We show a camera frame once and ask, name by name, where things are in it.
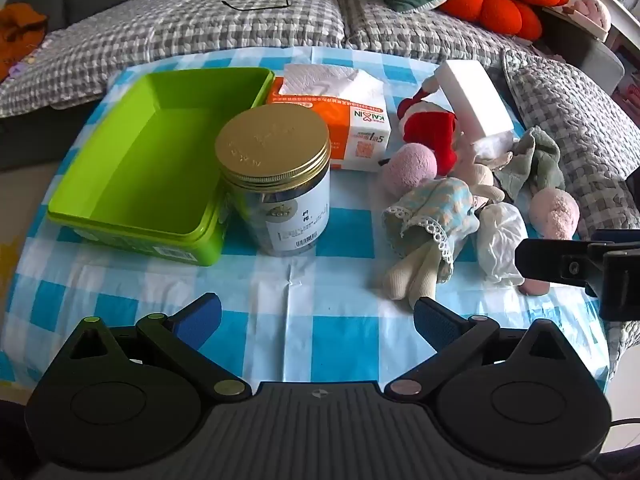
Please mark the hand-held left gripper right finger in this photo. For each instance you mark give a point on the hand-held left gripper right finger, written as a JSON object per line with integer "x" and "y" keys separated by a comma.
{"x": 435, "y": 317}

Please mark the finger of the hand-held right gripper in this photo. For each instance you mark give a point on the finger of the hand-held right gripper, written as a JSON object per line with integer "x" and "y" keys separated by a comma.
{"x": 617, "y": 236}
{"x": 545, "y": 259}

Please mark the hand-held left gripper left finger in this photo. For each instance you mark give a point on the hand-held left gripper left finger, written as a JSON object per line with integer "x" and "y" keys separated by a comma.
{"x": 197, "y": 320}

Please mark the white cloth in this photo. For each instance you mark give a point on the white cloth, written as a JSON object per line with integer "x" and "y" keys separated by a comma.
{"x": 500, "y": 240}

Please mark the grey green towel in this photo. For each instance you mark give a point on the grey green towel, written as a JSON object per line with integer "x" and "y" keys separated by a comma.
{"x": 537, "y": 160}

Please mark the rabbit doll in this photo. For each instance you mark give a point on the rabbit doll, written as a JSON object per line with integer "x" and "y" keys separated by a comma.
{"x": 430, "y": 215}

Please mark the green rectangular plastic box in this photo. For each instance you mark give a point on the green rectangular plastic box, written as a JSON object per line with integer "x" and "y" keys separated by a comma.
{"x": 150, "y": 160}

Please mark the blue white checkered tablecloth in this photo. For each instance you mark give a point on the blue white checkered tablecloth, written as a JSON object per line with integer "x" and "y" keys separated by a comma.
{"x": 320, "y": 320}

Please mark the grey woven quilted cover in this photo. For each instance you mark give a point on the grey woven quilted cover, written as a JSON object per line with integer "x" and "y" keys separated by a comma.
{"x": 575, "y": 120}

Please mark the clear jar with gold lid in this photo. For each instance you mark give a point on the clear jar with gold lid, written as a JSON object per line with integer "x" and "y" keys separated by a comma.
{"x": 280, "y": 195}

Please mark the red santa plush toy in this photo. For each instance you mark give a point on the red santa plush toy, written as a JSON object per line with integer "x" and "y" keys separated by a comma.
{"x": 430, "y": 130}

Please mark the white foam block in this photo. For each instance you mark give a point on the white foam block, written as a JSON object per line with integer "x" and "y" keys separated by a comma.
{"x": 475, "y": 95}

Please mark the orange tissue pack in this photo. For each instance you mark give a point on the orange tissue pack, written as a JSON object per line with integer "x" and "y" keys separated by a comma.
{"x": 345, "y": 125}

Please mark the pale pink plush toy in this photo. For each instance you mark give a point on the pale pink plush toy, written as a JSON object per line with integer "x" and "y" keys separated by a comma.
{"x": 592, "y": 12}

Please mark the orange pumpkin cushion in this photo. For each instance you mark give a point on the orange pumpkin cushion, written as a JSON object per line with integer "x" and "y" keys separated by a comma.
{"x": 505, "y": 5}

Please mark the orange cloth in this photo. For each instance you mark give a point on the orange cloth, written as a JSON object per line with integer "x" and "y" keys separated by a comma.
{"x": 20, "y": 25}

